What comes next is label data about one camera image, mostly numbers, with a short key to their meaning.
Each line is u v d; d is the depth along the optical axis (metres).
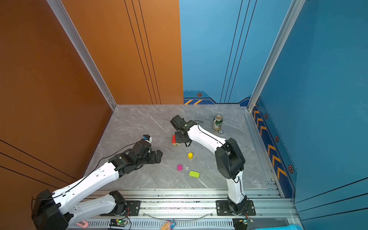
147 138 0.71
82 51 0.85
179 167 0.88
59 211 0.40
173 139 0.99
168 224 0.67
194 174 0.83
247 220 0.69
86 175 0.48
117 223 0.71
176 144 0.97
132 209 0.74
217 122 0.99
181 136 0.64
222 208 0.73
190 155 0.90
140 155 0.61
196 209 0.74
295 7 0.70
